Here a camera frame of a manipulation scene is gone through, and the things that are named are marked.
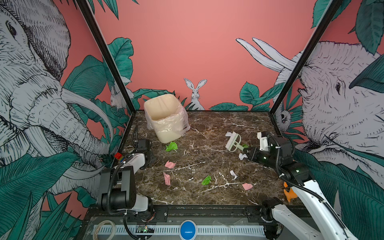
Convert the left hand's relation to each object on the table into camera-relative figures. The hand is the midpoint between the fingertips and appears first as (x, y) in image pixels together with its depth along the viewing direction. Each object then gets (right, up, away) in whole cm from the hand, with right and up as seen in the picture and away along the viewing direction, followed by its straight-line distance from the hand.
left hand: (148, 156), depth 92 cm
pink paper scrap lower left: (+14, -12, -7) cm, 19 cm away
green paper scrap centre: (+37, -13, -7) cm, 39 cm away
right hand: (+53, +9, -22) cm, 58 cm away
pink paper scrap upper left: (+15, -5, -2) cm, 15 cm away
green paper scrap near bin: (+14, +5, +6) cm, 16 cm away
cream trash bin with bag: (+13, +26, -10) cm, 30 cm away
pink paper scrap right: (+59, -15, -9) cm, 62 cm away
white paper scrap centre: (+52, -9, -4) cm, 53 cm away
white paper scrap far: (+54, +13, +15) cm, 58 cm away
